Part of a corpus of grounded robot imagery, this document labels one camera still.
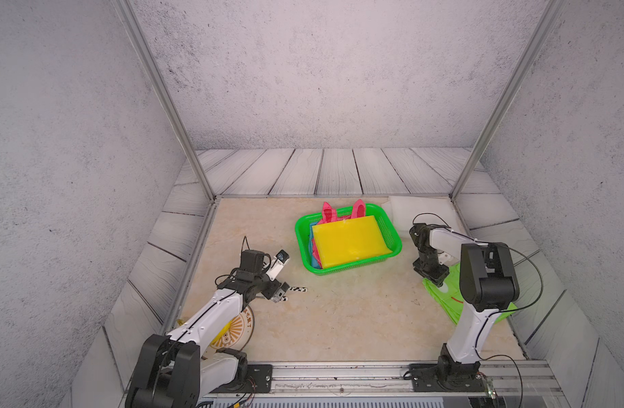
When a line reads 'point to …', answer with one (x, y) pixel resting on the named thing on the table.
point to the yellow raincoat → (350, 240)
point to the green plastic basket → (303, 229)
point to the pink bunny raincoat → (329, 215)
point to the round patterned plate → (239, 332)
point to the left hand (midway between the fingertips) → (278, 275)
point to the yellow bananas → (219, 336)
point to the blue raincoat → (314, 261)
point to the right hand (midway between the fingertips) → (430, 277)
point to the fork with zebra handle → (303, 289)
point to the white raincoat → (432, 211)
